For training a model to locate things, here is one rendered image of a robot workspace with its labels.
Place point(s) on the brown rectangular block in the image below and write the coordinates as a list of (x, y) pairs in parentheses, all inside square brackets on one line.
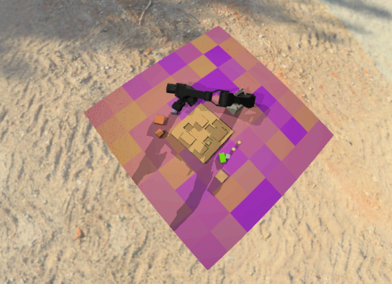
[(221, 176)]

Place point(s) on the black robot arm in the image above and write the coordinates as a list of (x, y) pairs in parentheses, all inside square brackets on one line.
[(226, 98)]

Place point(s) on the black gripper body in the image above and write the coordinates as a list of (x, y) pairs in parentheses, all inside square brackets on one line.
[(178, 105)]

